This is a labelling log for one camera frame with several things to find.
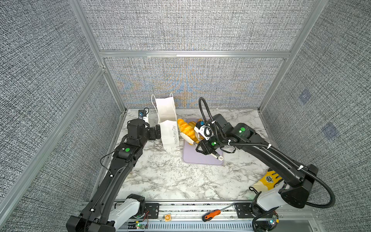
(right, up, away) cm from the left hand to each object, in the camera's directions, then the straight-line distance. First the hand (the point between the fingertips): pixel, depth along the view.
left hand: (151, 125), depth 75 cm
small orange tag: (+9, -46, -4) cm, 47 cm away
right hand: (+25, -10, -4) cm, 27 cm away
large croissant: (+19, -2, -2) cm, 19 cm away
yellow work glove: (+63, -32, +5) cm, 71 cm away
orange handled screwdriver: (+29, -44, -5) cm, 53 cm away
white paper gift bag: (+5, +9, +25) cm, 27 cm away
